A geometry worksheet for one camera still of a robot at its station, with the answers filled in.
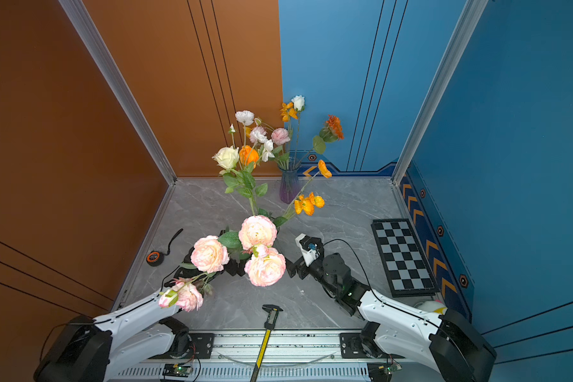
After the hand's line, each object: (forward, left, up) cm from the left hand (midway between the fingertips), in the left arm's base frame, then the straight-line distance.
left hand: (246, 246), depth 83 cm
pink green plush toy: (-18, -62, -5) cm, 65 cm away
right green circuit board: (-34, -44, -12) cm, 57 cm away
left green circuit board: (-34, +18, -13) cm, 41 cm away
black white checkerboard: (-4, -58, -8) cm, 59 cm away
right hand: (-3, -16, +6) cm, 17 cm away
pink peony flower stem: (+37, -11, +20) cm, 44 cm away
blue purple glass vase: (+32, -15, -2) cm, 35 cm away
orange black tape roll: (0, +36, -9) cm, 37 cm away
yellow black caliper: (-18, -10, -11) cm, 24 cm away
